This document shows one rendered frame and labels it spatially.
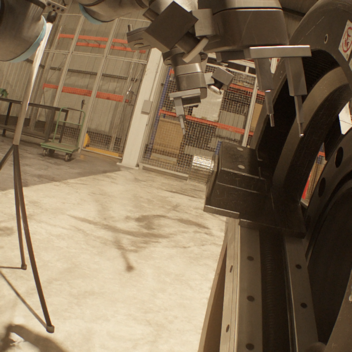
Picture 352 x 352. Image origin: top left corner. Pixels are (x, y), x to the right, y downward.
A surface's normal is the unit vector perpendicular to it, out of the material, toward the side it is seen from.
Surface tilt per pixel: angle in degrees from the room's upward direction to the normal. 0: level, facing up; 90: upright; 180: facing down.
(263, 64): 97
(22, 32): 100
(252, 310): 24
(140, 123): 90
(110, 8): 145
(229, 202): 114
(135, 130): 90
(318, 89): 139
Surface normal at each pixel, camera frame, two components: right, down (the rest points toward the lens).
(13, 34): 0.82, 0.49
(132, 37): -0.44, 0.03
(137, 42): 0.17, 0.98
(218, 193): -0.12, 0.47
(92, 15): -0.06, 0.81
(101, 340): 0.23, -0.97
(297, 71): 0.18, 0.25
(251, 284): 0.20, -0.85
